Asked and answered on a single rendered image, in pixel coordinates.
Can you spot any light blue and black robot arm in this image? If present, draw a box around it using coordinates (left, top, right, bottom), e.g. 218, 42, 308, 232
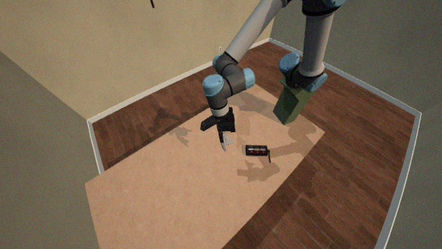
200, 0, 347, 131

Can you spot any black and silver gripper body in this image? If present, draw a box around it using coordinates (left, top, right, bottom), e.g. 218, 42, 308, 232
213, 107, 236, 132

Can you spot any black power strip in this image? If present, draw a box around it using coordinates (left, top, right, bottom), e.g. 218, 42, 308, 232
245, 145, 271, 162

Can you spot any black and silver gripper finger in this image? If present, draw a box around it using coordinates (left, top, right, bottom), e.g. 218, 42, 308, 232
218, 129, 233, 151

